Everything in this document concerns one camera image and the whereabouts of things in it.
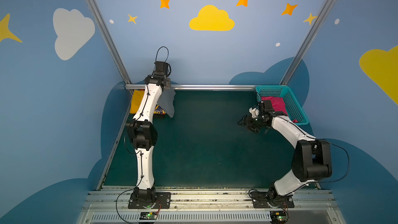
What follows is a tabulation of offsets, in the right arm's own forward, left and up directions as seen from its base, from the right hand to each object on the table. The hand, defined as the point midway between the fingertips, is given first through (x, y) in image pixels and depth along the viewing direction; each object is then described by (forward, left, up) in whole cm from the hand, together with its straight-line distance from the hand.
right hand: (243, 123), depth 91 cm
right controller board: (-44, -14, -12) cm, 48 cm away
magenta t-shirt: (+22, -28, -6) cm, 36 cm away
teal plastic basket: (+15, -38, -6) cm, 42 cm away
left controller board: (-47, +47, -10) cm, 67 cm away
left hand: (+18, +50, +15) cm, 55 cm away
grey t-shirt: (+9, +47, +7) cm, 48 cm away
